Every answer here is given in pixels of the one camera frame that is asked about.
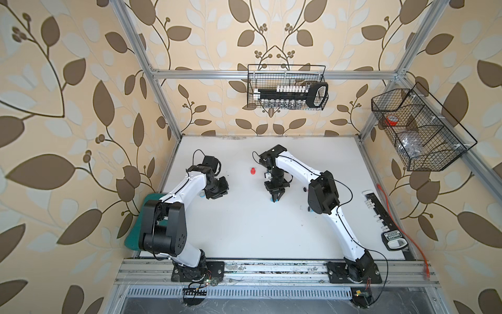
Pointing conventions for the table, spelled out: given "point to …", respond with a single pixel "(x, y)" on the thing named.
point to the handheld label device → (392, 239)
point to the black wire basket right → (427, 139)
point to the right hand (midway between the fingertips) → (275, 199)
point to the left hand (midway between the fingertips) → (223, 189)
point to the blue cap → (202, 194)
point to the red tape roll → (391, 120)
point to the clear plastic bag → (412, 144)
